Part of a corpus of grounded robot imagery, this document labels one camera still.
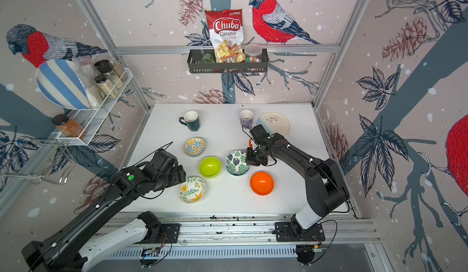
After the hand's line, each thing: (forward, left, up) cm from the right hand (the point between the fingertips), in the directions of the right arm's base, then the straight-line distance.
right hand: (246, 160), depth 86 cm
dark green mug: (+24, +32, +2) cm, 40 cm away
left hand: (-11, +27, +8) cm, 30 cm away
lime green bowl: (-2, +19, -5) cm, 19 cm away
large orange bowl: (-9, -8, -7) cm, 13 cm away
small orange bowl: (+11, -2, -3) cm, 12 cm away
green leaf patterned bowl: (+1, +5, -4) cm, 7 cm away
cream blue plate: (+32, -17, -9) cm, 37 cm away
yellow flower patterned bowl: (-12, +26, -7) cm, 30 cm away
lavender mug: (+28, +1, +1) cm, 28 cm away
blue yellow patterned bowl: (+11, +30, -7) cm, 33 cm away
